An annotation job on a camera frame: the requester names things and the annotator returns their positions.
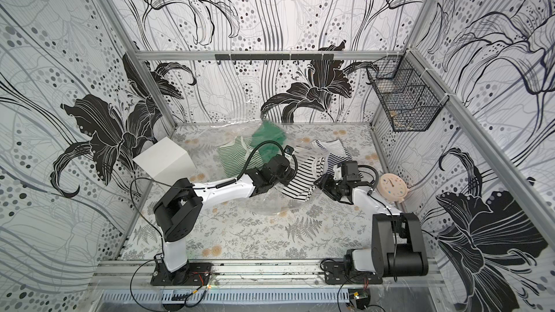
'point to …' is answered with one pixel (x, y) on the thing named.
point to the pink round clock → (392, 186)
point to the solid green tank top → (268, 131)
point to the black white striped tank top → (310, 167)
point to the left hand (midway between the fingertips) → (287, 169)
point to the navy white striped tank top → (337, 154)
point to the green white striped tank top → (235, 157)
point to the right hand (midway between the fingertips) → (321, 182)
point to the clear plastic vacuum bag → (300, 134)
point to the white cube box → (165, 162)
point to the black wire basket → (409, 96)
